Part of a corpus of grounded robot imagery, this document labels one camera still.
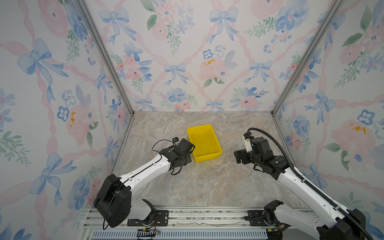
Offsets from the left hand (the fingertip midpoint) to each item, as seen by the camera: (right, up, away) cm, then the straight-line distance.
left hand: (187, 157), depth 84 cm
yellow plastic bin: (+12, +5, +10) cm, 17 cm away
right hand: (+30, +5, -3) cm, 31 cm away
